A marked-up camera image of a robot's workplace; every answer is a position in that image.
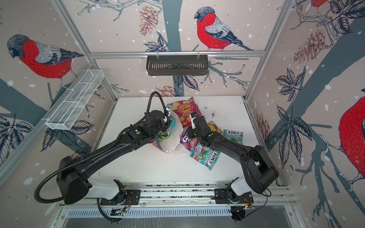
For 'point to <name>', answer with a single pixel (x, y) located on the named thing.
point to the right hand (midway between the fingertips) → (188, 128)
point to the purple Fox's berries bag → (190, 143)
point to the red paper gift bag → (170, 141)
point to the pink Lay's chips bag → (184, 109)
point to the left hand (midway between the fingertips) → (165, 114)
